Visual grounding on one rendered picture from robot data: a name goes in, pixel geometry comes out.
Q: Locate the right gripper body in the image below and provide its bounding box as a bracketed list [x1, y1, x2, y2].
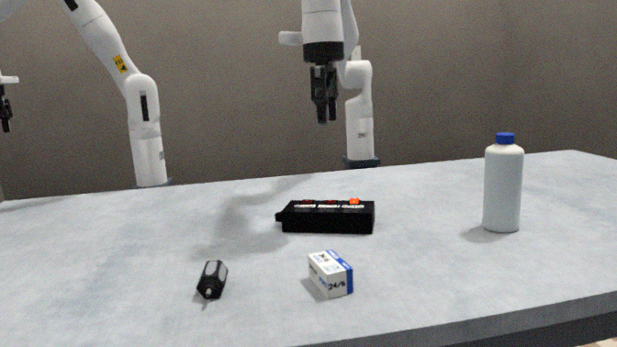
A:
[0, 84, 5, 114]

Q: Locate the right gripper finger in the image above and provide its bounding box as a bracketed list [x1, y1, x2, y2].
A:
[0, 98, 13, 133]

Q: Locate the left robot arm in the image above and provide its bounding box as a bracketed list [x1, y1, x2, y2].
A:
[278, 0, 374, 161]

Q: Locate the black power strip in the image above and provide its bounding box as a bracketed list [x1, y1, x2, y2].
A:
[275, 198, 375, 234]

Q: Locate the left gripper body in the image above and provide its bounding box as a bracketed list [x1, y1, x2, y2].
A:
[303, 41, 344, 87]

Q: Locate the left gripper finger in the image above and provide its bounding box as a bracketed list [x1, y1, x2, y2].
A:
[310, 65, 335, 127]
[326, 67, 339, 121]

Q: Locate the white bottle with blue cap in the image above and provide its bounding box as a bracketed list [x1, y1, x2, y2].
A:
[482, 132, 524, 233]

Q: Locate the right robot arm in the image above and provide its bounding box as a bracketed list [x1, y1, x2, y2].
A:
[0, 0, 167, 186]

